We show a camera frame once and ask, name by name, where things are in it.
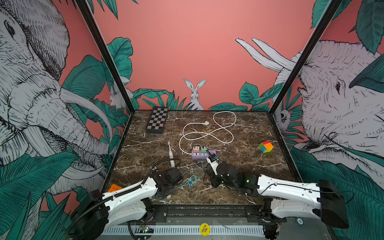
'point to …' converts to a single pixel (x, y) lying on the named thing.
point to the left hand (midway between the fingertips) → (172, 189)
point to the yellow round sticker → (204, 229)
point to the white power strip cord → (203, 135)
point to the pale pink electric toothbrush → (171, 156)
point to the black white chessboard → (157, 121)
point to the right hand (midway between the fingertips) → (206, 171)
